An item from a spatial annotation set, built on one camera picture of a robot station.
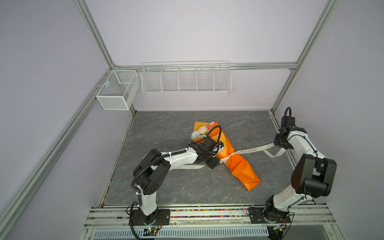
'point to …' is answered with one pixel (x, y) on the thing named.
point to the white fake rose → (195, 135)
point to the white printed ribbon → (263, 148)
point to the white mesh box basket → (119, 90)
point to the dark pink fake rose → (211, 124)
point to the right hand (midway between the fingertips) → (286, 145)
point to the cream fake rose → (203, 130)
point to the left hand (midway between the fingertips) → (215, 161)
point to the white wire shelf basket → (190, 77)
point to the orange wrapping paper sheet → (240, 167)
